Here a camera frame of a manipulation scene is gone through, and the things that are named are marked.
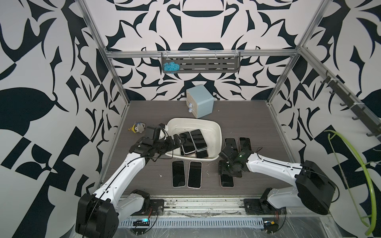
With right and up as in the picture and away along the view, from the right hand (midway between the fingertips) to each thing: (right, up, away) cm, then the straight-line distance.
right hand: (220, 170), depth 85 cm
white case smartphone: (-14, -2, -1) cm, 14 cm away
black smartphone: (-12, +15, +12) cm, 23 cm away
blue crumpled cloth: (-28, +61, +7) cm, 67 cm away
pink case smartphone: (+2, -3, -8) cm, 9 cm away
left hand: (-25, +17, -4) cm, 30 cm away
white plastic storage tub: (-3, +21, +17) cm, 27 cm away
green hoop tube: (+48, -10, -32) cm, 58 cm away
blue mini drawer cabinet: (-11, +40, +15) cm, 45 cm away
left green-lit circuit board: (-39, -21, -12) cm, 46 cm away
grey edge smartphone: (-24, -3, +3) cm, 24 cm away
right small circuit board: (+21, -22, -14) cm, 33 cm away
